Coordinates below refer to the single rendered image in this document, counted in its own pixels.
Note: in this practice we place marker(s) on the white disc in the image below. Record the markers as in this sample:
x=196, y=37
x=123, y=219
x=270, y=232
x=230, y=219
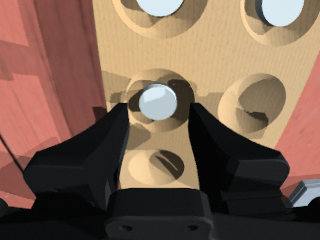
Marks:
x=159, y=7
x=278, y=12
x=157, y=101

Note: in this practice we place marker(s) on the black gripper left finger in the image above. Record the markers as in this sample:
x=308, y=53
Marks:
x=77, y=176

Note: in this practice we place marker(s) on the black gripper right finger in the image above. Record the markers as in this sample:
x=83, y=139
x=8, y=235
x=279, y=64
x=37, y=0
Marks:
x=239, y=176

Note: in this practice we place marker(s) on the tan wooden counting tray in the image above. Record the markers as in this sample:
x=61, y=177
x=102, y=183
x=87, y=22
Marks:
x=248, y=74

